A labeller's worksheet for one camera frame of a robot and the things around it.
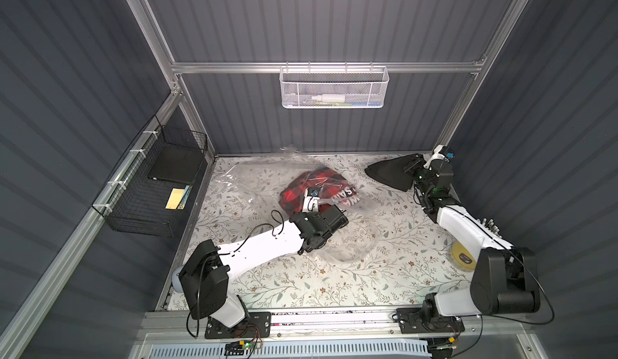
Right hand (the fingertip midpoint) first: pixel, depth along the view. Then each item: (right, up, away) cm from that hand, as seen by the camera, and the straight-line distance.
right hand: (412, 155), depth 83 cm
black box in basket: (-82, -3, -1) cm, 82 cm away
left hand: (-37, -21, -4) cm, 43 cm away
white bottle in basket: (-28, +23, +10) cm, 38 cm away
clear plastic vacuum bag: (-49, -11, +27) cm, 57 cm away
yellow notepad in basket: (-78, -14, -10) cm, 80 cm away
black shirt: (-4, -6, +9) cm, 12 cm away
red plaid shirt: (-28, -12, +8) cm, 32 cm away
